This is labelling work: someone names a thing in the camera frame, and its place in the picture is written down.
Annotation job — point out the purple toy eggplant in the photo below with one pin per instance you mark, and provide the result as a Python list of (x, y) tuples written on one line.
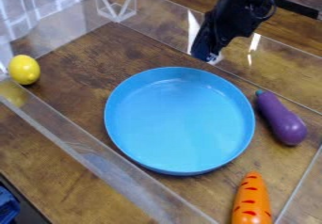
[(286, 125)]

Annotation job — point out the yellow toy lemon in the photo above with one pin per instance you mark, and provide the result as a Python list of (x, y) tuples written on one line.
[(24, 70)]

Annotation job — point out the orange toy carrot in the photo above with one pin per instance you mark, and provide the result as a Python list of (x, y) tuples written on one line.
[(251, 204)]

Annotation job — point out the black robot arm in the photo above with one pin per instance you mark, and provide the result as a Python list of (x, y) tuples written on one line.
[(234, 18)]

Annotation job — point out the blue object at corner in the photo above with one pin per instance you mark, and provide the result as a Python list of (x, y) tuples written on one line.
[(9, 206)]

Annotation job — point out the clear acrylic barrier wall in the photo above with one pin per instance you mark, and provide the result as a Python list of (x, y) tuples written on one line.
[(57, 156)]

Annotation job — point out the black baseboard strip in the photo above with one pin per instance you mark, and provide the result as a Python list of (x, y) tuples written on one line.
[(296, 8)]

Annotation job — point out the blue round plastic tray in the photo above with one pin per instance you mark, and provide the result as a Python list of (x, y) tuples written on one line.
[(179, 120)]

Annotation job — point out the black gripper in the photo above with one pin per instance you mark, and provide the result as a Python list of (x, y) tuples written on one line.
[(234, 19)]

